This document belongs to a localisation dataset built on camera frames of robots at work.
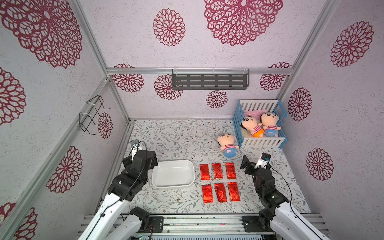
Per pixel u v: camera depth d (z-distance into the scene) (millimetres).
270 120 994
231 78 941
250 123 1001
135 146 584
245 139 980
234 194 833
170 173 939
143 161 492
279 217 558
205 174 898
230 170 920
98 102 835
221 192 833
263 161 673
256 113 1093
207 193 830
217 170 904
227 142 994
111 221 413
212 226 737
